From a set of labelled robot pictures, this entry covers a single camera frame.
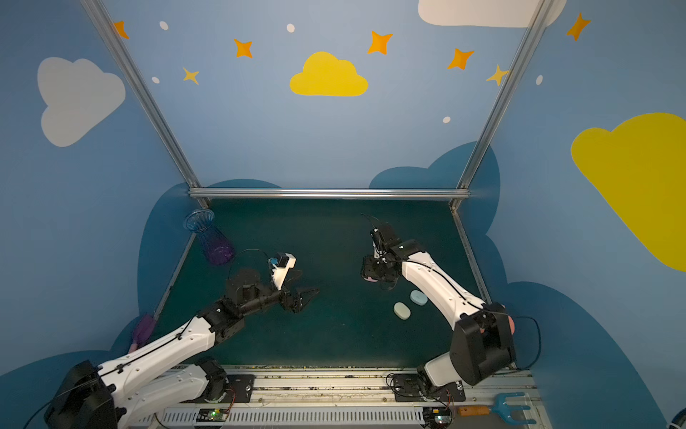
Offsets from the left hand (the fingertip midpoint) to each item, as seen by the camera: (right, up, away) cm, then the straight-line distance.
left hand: (313, 281), depth 75 cm
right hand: (+18, +2, +11) cm, 21 cm away
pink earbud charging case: (+17, 0, +3) cm, 17 cm away
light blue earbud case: (+34, -9, +16) cm, 39 cm away
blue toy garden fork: (+51, -34, -3) cm, 62 cm away
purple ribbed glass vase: (-40, +6, +27) cm, 49 cm away
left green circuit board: (-27, -35, -4) cm, 45 cm away
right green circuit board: (+34, -36, -4) cm, 50 cm away
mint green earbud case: (+28, -13, +14) cm, 34 cm away
